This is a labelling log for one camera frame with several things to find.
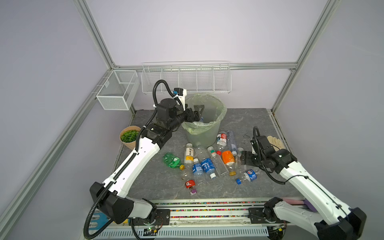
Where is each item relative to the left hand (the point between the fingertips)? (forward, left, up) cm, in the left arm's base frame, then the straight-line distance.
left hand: (196, 107), depth 68 cm
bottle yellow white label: (-6, +5, -34) cm, 35 cm away
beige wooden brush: (+1, -55, -39) cm, 68 cm away
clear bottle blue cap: (+4, -24, -36) cm, 43 cm away
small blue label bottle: (-16, +1, -34) cm, 38 cm away
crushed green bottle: (-8, +17, -37) cm, 42 cm away
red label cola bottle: (+3, -16, -34) cm, 38 cm away
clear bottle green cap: (-11, -12, -38) cm, 41 cm away
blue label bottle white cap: (-15, -6, -33) cm, 37 cm away
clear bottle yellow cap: (-16, +8, -40) cm, 44 cm away
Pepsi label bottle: (-21, -29, -34) cm, 49 cm away
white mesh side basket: (+35, +51, -14) cm, 63 cm away
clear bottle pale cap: (-16, -24, -35) cm, 46 cm away
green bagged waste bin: (-2, -4, -16) cm, 17 cm away
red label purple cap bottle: (-23, +6, -35) cm, 42 cm away
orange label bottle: (-10, -18, -35) cm, 40 cm away
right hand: (-16, -26, -24) cm, 39 cm away
